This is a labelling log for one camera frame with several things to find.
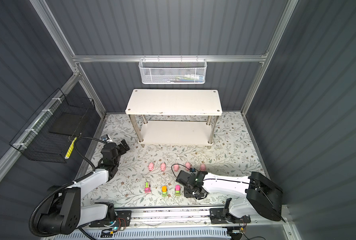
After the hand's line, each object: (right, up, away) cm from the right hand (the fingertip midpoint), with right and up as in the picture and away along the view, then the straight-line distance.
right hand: (189, 195), depth 81 cm
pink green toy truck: (-23, +3, 0) cm, 23 cm away
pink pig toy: (-23, +13, +10) cm, 28 cm away
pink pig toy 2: (-16, +13, +8) cm, 22 cm away
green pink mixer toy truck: (-7, +3, -1) cm, 7 cm away
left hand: (-43, +28, +7) cm, 52 cm away
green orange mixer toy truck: (-14, +3, -1) cm, 14 cm away
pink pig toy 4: (+8, +13, +8) cm, 17 cm away
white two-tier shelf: (-6, +46, +38) cm, 60 cm away
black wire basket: (-69, +35, -9) cm, 78 cm away
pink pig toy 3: (0, +14, +10) cm, 17 cm away
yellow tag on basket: (-56, +27, -13) cm, 63 cm away
